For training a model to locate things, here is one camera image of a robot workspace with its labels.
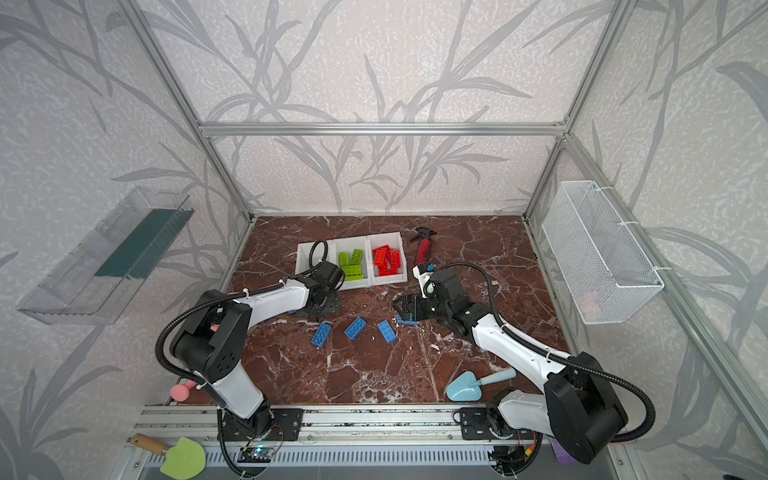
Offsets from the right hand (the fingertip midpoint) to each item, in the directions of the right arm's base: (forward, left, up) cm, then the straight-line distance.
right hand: (404, 293), depth 83 cm
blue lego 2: (-5, +15, -11) cm, 19 cm away
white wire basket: (-7, -42, +22) cm, 48 cm away
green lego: (+21, +17, -11) cm, 29 cm away
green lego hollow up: (+14, +17, -9) cm, 24 cm away
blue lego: (-7, +25, -12) cm, 28 cm away
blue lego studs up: (-6, +5, -12) cm, 14 cm away
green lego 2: (+21, +22, -12) cm, 32 cm away
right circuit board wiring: (-37, -26, -17) cm, 49 cm away
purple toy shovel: (-36, -37, -11) cm, 53 cm away
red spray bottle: (+31, -8, -12) cm, 34 cm away
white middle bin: (+24, +20, -8) cm, 32 cm away
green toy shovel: (-37, +52, -12) cm, 65 cm away
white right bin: (+26, +4, -8) cm, 28 cm away
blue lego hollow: (-3, -1, -13) cm, 13 cm away
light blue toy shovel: (-22, -17, -12) cm, 30 cm away
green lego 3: (+12, +17, -10) cm, 23 cm away
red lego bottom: (+19, +3, -10) cm, 22 cm away
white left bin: (+19, +35, -8) cm, 41 cm away
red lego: (+17, +8, -6) cm, 20 cm away
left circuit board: (-36, +36, -13) cm, 52 cm away
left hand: (+5, +25, -11) cm, 28 cm away
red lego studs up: (+15, +6, -12) cm, 20 cm away
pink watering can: (-25, +52, -1) cm, 58 cm away
